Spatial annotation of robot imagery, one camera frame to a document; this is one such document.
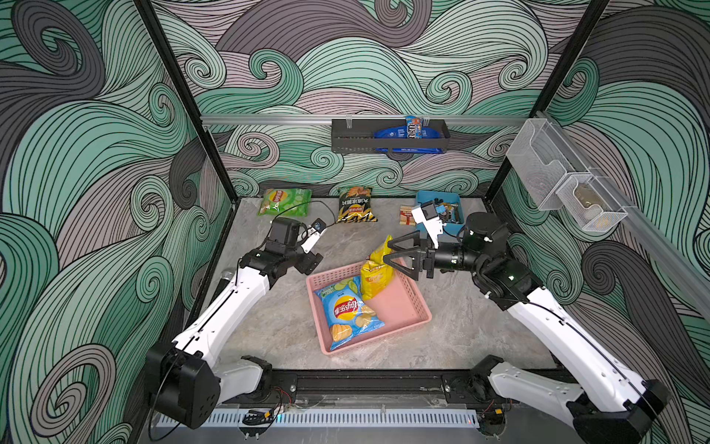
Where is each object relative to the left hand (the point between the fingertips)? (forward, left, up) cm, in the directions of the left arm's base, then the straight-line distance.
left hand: (307, 242), depth 81 cm
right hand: (-13, -21, +16) cm, 30 cm away
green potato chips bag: (+30, +13, -13) cm, 35 cm away
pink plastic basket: (-12, -30, -19) cm, 37 cm away
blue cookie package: (+35, -30, +15) cm, 49 cm away
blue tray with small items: (+31, -55, -18) cm, 66 cm away
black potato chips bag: (+29, -15, -14) cm, 35 cm away
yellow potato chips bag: (-7, -21, -6) cm, 23 cm away
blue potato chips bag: (-17, -12, -13) cm, 25 cm away
